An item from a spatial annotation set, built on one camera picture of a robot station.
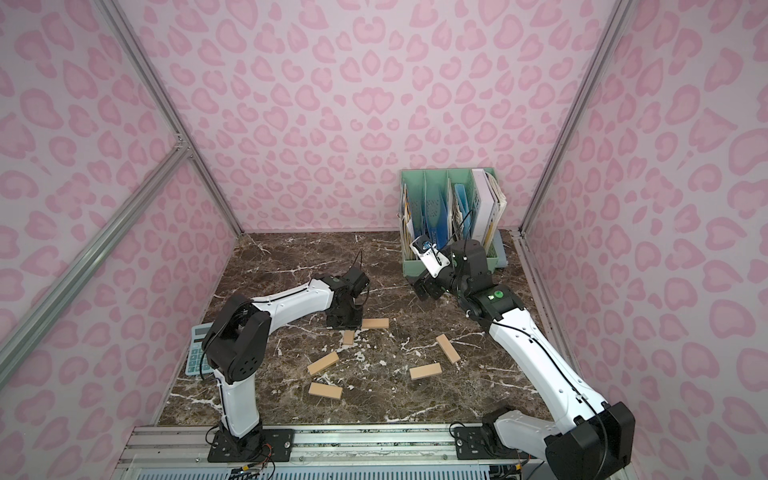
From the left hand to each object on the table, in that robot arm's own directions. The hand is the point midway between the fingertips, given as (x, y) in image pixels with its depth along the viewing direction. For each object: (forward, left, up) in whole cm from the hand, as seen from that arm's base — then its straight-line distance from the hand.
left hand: (356, 322), depth 93 cm
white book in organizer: (+28, -41, +23) cm, 55 cm away
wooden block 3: (-19, +7, -2) cm, 21 cm away
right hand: (+3, -19, +26) cm, 32 cm away
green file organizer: (+30, -30, +21) cm, 47 cm away
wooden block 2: (-12, +9, -1) cm, 15 cm away
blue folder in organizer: (+44, -28, +8) cm, 53 cm away
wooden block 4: (-15, -20, -1) cm, 25 cm away
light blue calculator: (-9, +46, 0) cm, 47 cm away
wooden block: (-5, +2, -1) cm, 5 cm away
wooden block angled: (-8, -28, -1) cm, 29 cm away
